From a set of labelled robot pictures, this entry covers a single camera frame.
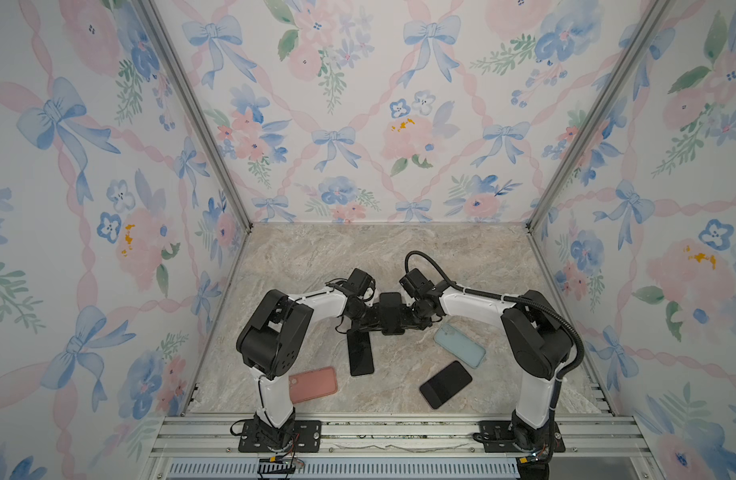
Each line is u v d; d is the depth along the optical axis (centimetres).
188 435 75
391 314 84
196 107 86
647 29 71
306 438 74
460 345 90
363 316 81
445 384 111
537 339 49
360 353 99
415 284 77
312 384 82
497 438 73
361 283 79
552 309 52
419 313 80
